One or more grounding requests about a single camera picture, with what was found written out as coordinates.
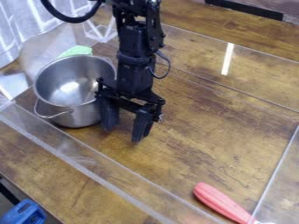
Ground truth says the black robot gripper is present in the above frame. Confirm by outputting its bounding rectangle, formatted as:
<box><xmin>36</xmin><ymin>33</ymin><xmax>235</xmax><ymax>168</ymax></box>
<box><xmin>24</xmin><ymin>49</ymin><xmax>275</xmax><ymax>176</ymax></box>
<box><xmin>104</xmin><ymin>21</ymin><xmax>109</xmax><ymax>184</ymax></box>
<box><xmin>96</xmin><ymin>52</ymin><xmax>164</xmax><ymax>143</ymax></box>

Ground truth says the silver metal pot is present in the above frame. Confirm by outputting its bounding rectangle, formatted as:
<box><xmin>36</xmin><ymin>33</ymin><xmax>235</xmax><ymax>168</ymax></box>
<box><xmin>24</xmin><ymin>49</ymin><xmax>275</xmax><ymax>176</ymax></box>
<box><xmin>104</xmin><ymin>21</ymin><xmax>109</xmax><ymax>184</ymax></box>
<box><xmin>32</xmin><ymin>55</ymin><xmax>117</xmax><ymax>128</ymax></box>

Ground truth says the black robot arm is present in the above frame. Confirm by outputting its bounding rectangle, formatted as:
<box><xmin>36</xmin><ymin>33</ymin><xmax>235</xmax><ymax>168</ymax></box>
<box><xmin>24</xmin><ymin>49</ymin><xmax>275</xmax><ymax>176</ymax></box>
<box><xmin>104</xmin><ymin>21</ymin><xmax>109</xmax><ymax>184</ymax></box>
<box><xmin>96</xmin><ymin>0</ymin><xmax>165</xmax><ymax>143</ymax></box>

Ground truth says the green sponge object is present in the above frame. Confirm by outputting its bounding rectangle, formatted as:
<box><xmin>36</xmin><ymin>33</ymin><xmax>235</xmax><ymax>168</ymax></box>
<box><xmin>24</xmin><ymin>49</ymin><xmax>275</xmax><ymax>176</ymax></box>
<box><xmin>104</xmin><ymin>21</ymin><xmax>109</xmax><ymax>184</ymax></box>
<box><xmin>60</xmin><ymin>45</ymin><xmax>92</xmax><ymax>58</ymax></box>

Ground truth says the red ridged plastic object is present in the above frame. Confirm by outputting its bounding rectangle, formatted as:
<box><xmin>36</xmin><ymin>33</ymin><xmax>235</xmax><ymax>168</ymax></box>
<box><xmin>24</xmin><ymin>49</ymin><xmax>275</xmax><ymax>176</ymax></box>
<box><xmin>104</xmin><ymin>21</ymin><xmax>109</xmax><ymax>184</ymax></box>
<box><xmin>193</xmin><ymin>182</ymin><xmax>251</xmax><ymax>224</ymax></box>

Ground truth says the blue plastic object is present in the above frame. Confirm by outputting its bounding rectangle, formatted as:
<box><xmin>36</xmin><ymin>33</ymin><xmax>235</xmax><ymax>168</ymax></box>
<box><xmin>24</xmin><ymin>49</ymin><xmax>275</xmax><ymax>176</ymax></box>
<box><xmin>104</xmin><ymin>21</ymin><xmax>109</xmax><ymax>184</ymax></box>
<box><xmin>0</xmin><ymin>199</ymin><xmax>46</xmax><ymax>224</ymax></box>

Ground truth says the black bar on table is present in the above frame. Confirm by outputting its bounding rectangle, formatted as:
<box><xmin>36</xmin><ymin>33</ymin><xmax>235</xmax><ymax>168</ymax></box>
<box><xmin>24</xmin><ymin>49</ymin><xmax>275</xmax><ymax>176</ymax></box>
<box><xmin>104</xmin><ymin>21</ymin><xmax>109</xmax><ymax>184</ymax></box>
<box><xmin>204</xmin><ymin>0</ymin><xmax>284</xmax><ymax>21</ymax></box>

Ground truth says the clear acrylic enclosure wall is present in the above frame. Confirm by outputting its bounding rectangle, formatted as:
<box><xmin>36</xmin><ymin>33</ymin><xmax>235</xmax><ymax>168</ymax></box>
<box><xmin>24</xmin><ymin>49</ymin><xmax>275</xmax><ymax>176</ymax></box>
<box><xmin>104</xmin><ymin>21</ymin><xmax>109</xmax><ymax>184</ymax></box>
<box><xmin>0</xmin><ymin>7</ymin><xmax>299</xmax><ymax>224</ymax></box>

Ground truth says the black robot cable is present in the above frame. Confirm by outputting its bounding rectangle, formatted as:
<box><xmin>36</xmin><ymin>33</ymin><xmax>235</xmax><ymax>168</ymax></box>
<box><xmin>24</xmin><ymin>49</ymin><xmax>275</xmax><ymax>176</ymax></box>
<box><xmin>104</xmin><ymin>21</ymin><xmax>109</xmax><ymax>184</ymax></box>
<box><xmin>38</xmin><ymin>0</ymin><xmax>173</xmax><ymax>81</ymax></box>

